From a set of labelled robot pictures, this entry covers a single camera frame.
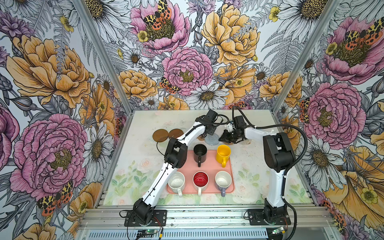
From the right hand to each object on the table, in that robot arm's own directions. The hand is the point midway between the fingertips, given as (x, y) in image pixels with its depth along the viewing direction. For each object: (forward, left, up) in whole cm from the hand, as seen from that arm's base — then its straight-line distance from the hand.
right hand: (220, 142), depth 99 cm
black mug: (-8, +13, 0) cm, 15 cm away
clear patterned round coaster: (+1, -18, -3) cm, 18 cm away
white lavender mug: (-24, +1, -2) cm, 24 cm away
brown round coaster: (+8, +41, -2) cm, 41 cm away
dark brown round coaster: (+11, +30, -2) cm, 32 cm away
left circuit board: (-47, +40, -3) cm, 61 cm away
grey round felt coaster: (+4, +5, -3) cm, 7 cm away
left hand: (+11, +7, -2) cm, 14 cm away
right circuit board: (-48, -22, -4) cm, 53 cm away
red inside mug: (-24, +14, -2) cm, 27 cm away
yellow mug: (-8, -1, -2) cm, 8 cm away
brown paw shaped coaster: (+6, +12, -2) cm, 14 cm away
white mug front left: (-24, +27, -3) cm, 36 cm away
